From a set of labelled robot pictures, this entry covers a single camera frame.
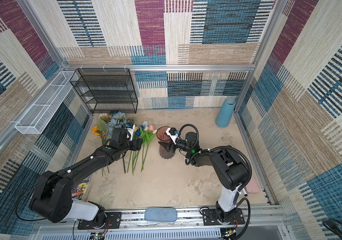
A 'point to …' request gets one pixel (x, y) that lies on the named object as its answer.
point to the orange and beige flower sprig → (99, 129)
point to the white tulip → (154, 131)
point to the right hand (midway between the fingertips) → (162, 137)
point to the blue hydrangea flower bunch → (119, 120)
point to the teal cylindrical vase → (225, 112)
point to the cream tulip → (146, 128)
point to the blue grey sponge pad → (161, 214)
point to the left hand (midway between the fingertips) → (137, 137)
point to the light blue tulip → (145, 123)
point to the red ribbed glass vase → (162, 135)
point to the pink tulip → (148, 136)
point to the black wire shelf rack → (106, 90)
